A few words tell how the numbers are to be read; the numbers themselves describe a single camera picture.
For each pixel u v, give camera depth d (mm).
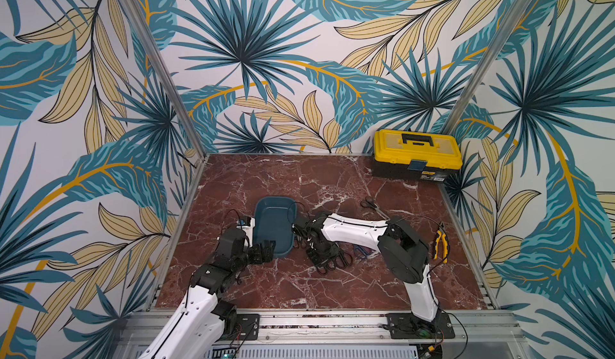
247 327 718
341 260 871
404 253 501
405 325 736
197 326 487
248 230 719
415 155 1008
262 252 707
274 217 1006
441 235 925
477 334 748
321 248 732
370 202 1034
